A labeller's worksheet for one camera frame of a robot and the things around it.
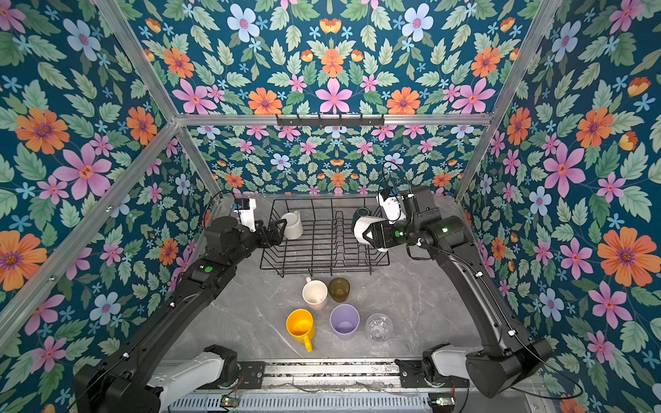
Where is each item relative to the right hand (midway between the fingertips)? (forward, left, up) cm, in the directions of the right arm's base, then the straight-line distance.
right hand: (382, 225), depth 70 cm
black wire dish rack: (+17, +23, -30) cm, 41 cm away
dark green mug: (+21, +6, -18) cm, 28 cm away
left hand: (+3, +30, -2) cm, 31 cm away
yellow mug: (-18, +25, -30) cm, 43 cm away
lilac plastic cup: (-17, +11, -30) cm, 36 cm away
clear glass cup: (-18, 0, -31) cm, 36 cm away
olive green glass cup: (-6, +13, -29) cm, 32 cm away
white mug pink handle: (-9, +21, -27) cm, 36 cm away
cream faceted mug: (0, +6, -1) cm, 6 cm away
